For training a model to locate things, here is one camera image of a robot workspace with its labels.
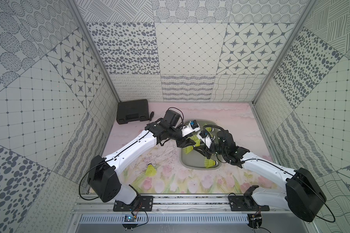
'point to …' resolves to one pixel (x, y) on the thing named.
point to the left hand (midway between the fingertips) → (197, 140)
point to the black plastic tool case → (131, 111)
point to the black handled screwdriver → (151, 115)
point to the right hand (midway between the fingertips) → (196, 147)
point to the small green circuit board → (130, 218)
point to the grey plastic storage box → (193, 160)
